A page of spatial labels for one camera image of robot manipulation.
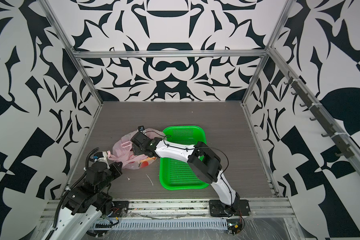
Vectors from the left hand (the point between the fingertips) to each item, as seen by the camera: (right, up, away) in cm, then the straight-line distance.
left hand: (122, 160), depth 77 cm
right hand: (+6, +6, +10) cm, 13 cm away
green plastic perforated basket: (+27, -10, +8) cm, 30 cm away
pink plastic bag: (-2, +3, +6) cm, 8 cm away
